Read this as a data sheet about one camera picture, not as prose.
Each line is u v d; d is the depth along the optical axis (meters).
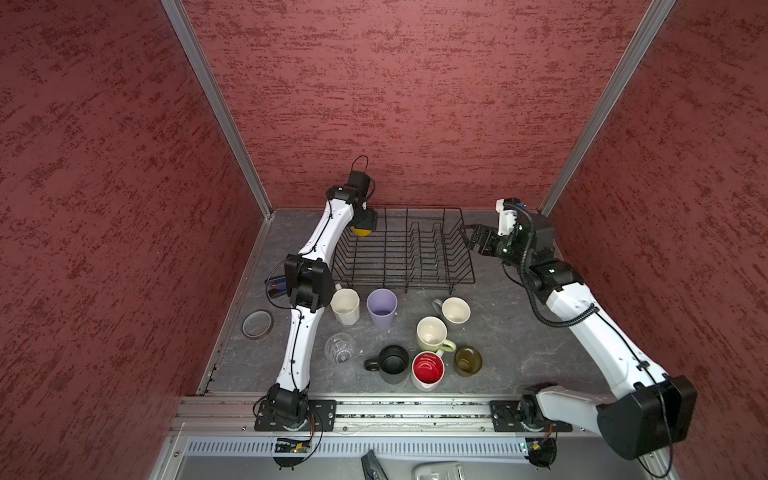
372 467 0.67
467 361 0.83
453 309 0.86
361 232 0.95
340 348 0.85
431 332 0.87
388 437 0.72
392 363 0.83
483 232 0.68
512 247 0.64
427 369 0.80
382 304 0.87
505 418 0.74
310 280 0.62
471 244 0.68
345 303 0.88
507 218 0.67
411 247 1.05
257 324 0.90
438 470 0.65
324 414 0.74
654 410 0.38
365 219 0.90
